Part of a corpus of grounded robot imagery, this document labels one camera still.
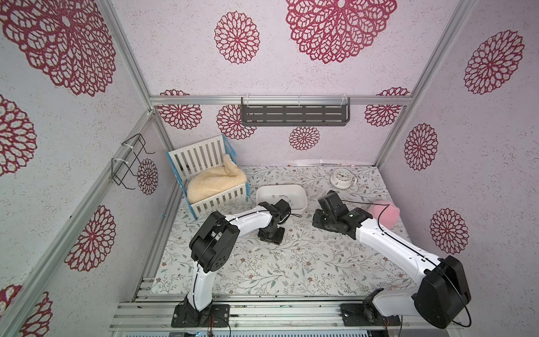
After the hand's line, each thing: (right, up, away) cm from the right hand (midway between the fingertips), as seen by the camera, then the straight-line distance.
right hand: (319, 220), depth 85 cm
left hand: (-18, -10, +7) cm, 22 cm away
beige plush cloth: (-49, +16, +18) cm, 54 cm away
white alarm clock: (+18, +18, +26) cm, 37 cm away
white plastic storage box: (-7, +9, +22) cm, 25 cm away
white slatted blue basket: (-61, +26, +21) cm, 70 cm away
